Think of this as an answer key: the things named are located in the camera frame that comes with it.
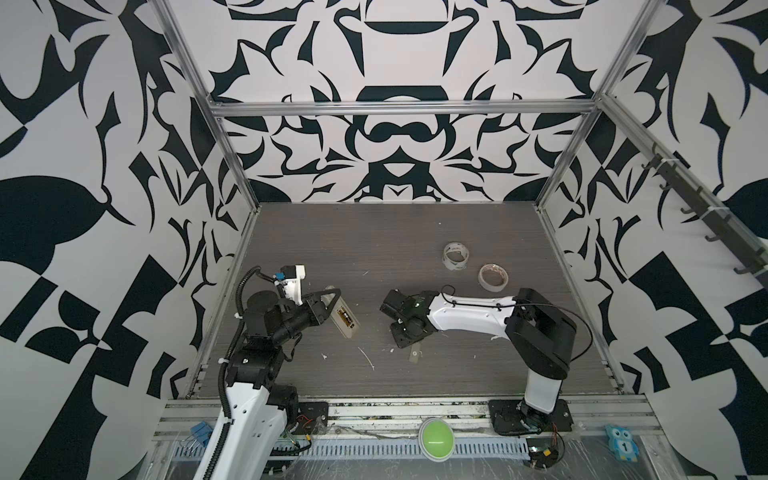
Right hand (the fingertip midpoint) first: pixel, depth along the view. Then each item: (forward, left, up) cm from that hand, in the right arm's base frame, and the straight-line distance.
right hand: (402, 337), depth 87 cm
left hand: (+4, +15, +23) cm, 28 cm away
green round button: (-25, -7, +2) cm, 26 cm away
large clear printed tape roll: (+23, -18, +2) cm, 29 cm away
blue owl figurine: (-25, -50, +1) cm, 56 cm away
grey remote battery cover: (-5, -3, -1) cm, 5 cm away
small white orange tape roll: (+20, -31, -2) cm, 37 cm away
